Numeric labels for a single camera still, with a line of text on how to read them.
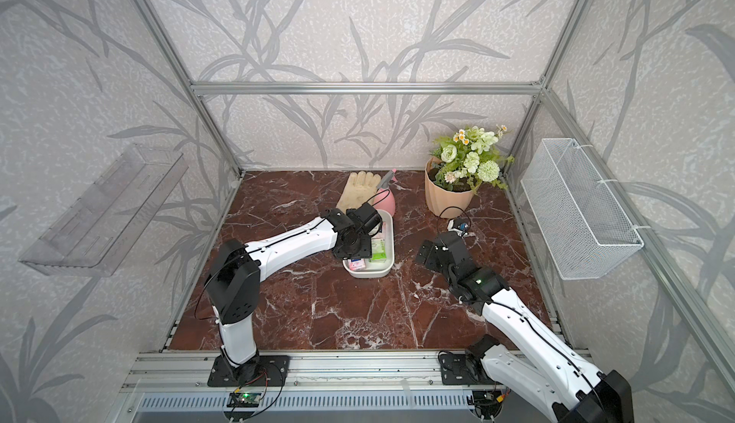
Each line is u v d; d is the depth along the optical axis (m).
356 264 0.88
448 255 0.57
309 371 0.75
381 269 0.88
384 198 1.02
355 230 0.64
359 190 1.15
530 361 0.46
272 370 0.74
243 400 0.71
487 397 0.75
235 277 0.48
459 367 0.74
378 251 0.90
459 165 0.86
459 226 0.69
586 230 0.59
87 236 0.64
